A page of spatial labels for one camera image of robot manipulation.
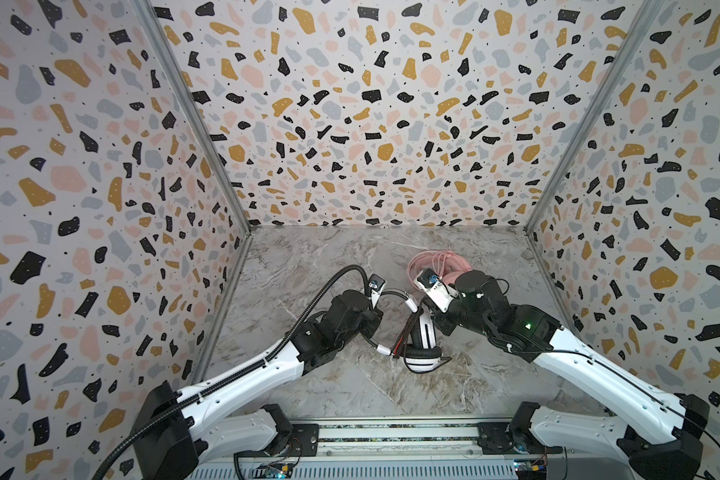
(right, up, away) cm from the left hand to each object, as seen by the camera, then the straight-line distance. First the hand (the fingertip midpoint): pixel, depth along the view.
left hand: (379, 298), depth 75 cm
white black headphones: (+10, -12, -8) cm, 17 cm away
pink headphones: (+23, +8, +28) cm, 37 cm away
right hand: (+11, +2, -5) cm, 12 cm away
